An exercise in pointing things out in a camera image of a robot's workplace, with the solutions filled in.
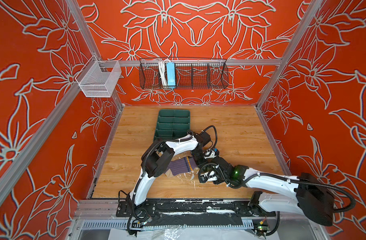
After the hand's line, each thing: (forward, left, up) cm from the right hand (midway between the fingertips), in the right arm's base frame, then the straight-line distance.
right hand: (208, 166), depth 85 cm
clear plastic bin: (+47, +68, +29) cm, 88 cm away
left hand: (-1, +2, -1) cm, 3 cm away
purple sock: (+1, +16, -2) cm, 16 cm away
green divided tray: (+29, +22, +4) cm, 36 cm away
